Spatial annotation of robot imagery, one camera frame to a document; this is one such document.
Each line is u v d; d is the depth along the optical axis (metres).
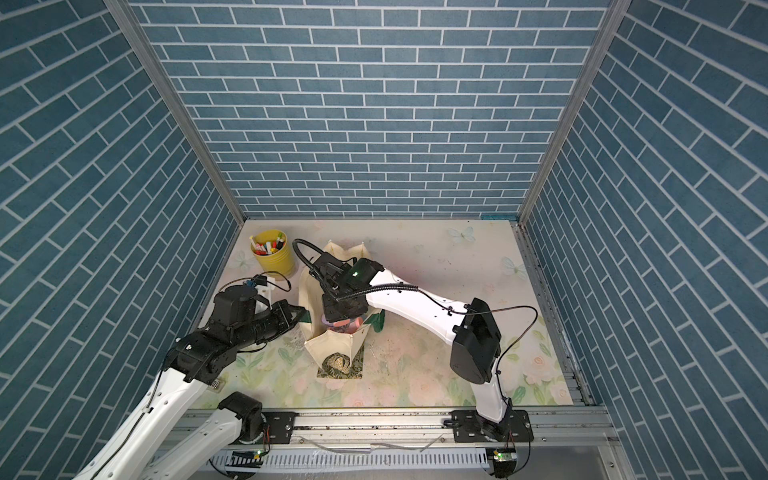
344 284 0.58
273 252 0.93
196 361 0.48
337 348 0.77
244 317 0.56
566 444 0.81
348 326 0.80
